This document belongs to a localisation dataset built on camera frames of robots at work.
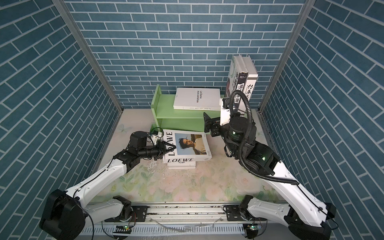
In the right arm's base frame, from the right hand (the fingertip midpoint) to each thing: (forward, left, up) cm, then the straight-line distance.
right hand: (213, 110), depth 58 cm
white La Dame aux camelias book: (+24, +8, -16) cm, 30 cm away
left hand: (-4, +18, -26) cm, 32 cm away
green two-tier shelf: (+13, +27, -19) cm, 35 cm away
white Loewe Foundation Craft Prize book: (+1, +11, -30) cm, 32 cm away
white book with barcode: (-5, +14, -42) cm, 45 cm away
